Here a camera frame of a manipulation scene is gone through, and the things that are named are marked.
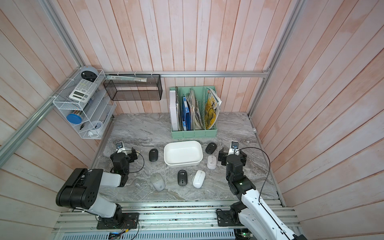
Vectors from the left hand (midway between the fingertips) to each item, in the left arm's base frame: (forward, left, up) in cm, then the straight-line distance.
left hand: (126, 150), depth 94 cm
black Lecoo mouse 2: (+4, -55, -3) cm, 55 cm away
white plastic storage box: (+1, -36, -6) cm, 37 cm away
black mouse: (-1, -17, -3) cm, 17 cm away
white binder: (+18, -31, +20) cm, 41 cm away
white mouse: (-17, -46, -3) cm, 49 cm away
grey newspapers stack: (+18, -45, +13) cm, 50 cm away
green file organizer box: (+39, -48, +17) cm, 64 cm away
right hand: (-5, -64, +12) cm, 65 cm away
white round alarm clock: (+5, +14, +17) cm, 22 cm away
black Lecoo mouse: (-16, -36, -4) cm, 40 cm away
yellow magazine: (+28, -56, +16) cm, 65 cm away
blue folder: (+18, -38, +14) cm, 44 cm away
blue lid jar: (+4, +20, +25) cm, 33 cm away
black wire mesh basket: (+40, -1, +19) cm, 45 cm away
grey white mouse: (-20, -22, -2) cm, 30 cm away
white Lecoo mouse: (-8, -54, -3) cm, 55 cm away
